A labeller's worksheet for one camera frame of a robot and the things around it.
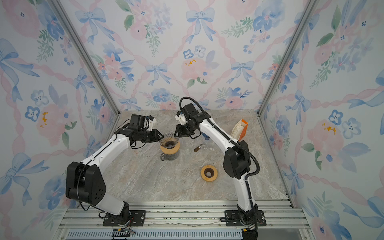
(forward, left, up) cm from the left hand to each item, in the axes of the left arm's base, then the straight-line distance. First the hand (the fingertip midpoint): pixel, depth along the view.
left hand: (162, 135), depth 86 cm
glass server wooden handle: (-2, -20, -12) cm, 23 cm away
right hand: (+1, -8, 0) cm, 8 cm away
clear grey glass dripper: (-1, -3, -5) cm, 6 cm away
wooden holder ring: (-15, -28, -17) cm, 36 cm away
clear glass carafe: (-7, 0, -13) cm, 15 cm away
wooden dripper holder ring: (-6, -7, -7) cm, 12 cm away
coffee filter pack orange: (+9, -48, -7) cm, 49 cm away
